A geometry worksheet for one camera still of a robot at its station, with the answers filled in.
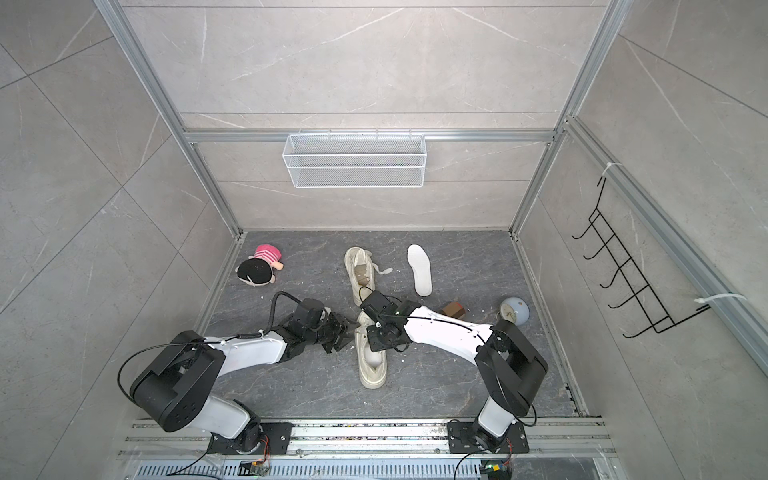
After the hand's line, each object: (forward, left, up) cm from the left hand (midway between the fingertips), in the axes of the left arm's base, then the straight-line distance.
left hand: (365, 324), depth 87 cm
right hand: (-5, -4, -2) cm, 7 cm away
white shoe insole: (+29, -20, -8) cm, 36 cm away
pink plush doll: (+21, +37, +1) cm, 42 cm away
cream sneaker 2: (-12, -2, +1) cm, 12 cm away
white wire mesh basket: (+50, +3, +23) cm, 55 cm away
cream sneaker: (+23, +2, -3) cm, 23 cm away
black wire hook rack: (-9, -63, +24) cm, 68 cm away
